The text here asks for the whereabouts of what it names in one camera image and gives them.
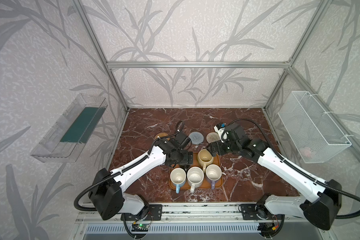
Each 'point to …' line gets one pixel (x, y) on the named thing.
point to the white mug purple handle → (213, 174)
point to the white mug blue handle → (178, 177)
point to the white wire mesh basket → (317, 139)
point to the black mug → (185, 167)
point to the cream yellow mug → (204, 158)
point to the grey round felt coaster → (196, 138)
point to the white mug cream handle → (195, 177)
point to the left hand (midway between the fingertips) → (187, 157)
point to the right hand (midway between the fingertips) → (213, 141)
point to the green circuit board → (140, 227)
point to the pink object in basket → (306, 151)
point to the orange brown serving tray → (195, 163)
